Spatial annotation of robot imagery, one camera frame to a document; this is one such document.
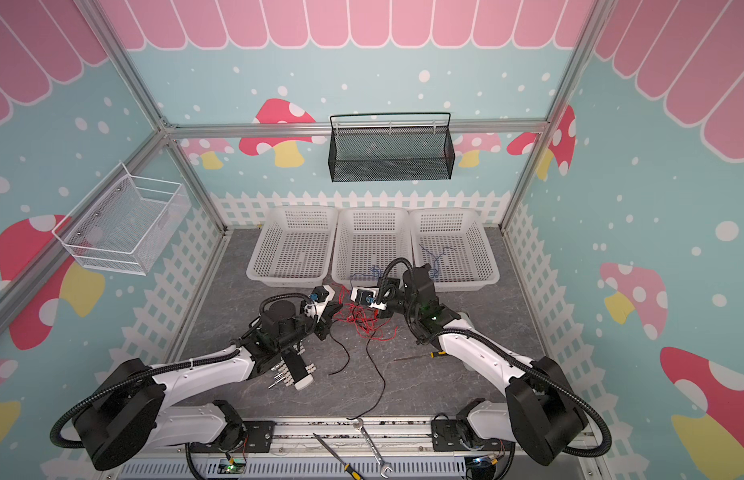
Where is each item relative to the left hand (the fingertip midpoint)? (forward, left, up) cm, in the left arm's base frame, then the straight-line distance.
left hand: (340, 308), depth 83 cm
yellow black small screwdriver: (-8, -26, -13) cm, 30 cm away
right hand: (+3, -6, +8) cm, 11 cm away
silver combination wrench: (-26, -6, -14) cm, 30 cm away
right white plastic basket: (+36, -40, -13) cm, 55 cm away
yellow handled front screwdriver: (-37, -6, -12) cm, 39 cm away
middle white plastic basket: (+38, -4, -13) cm, 40 cm away
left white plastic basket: (+32, +22, -12) cm, 41 cm away
